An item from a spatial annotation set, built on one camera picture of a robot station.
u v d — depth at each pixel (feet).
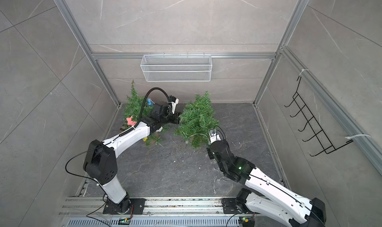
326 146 1.95
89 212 2.39
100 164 1.49
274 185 1.48
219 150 1.70
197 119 2.54
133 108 2.55
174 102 2.55
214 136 2.02
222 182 2.67
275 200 1.44
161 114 2.24
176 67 3.29
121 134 1.71
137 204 2.53
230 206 2.41
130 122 2.40
